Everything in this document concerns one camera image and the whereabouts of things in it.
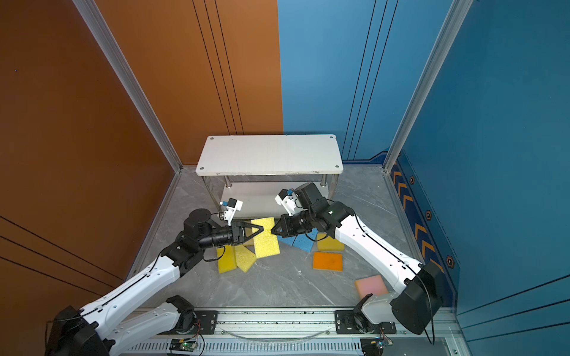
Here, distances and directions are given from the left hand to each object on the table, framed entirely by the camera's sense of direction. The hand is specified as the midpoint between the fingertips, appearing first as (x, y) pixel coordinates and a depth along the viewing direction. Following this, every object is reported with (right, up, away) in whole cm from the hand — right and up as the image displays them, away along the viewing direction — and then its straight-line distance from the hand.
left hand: (262, 230), depth 69 cm
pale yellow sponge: (-4, -3, -2) cm, 6 cm away
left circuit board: (-27, -38, +2) cm, 46 cm away
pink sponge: (+39, -22, +10) cm, 46 cm away
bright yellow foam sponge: (-16, -15, +15) cm, 27 cm away
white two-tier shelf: (-4, +19, +4) cm, 20 cm away
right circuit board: (+36, -38, +1) cm, 52 cm away
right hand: (+3, -1, +1) cm, 3 cm away
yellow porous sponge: (-10, -15, +18) cm, 25 cm away
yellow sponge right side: (+24, -9, +19) cm, 32 cm away
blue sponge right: (+14, -10, +21) cm, 27 cm away
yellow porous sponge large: (+1, -4, -1) cm, 4 cm away
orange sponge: (+23, -16, +18) cm, 33 cm away
